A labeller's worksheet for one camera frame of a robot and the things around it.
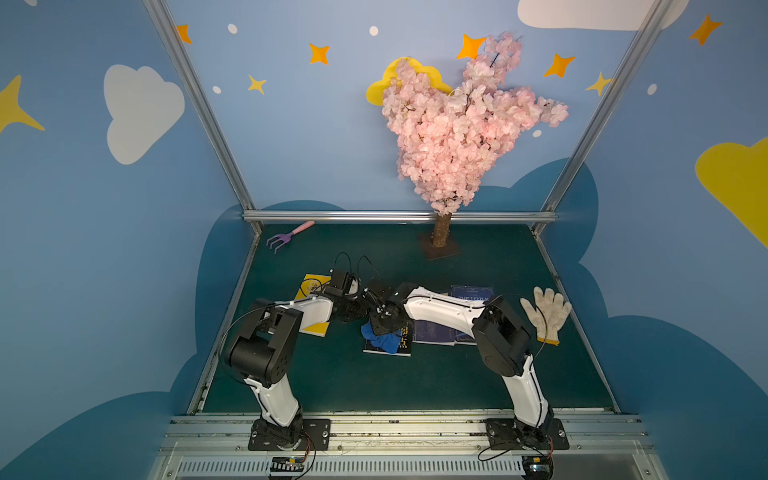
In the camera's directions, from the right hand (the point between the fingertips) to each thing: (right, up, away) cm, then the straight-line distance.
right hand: (385, 327), depth 92 cm
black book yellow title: (+6, -5, -4) cm, 9 cm away
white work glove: (+54, +3, +4) cm, 55 cm away
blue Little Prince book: (+32, +10, +9) cm, 35 cm away
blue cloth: (+1, -3, -6) cm, 7 cm away
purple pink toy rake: (-39, +30, +23) cm, 54 cm away
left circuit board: (-24, -30, -19) cm, 43 cm away
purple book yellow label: (+13, -1, +1) cm, 13 cm away
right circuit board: (+38, -30, -19) cm, 53 cm away
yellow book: (-25, +12, +10) cm, 30 cm away
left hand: (-4, +6, +4) cm, 8 cm away
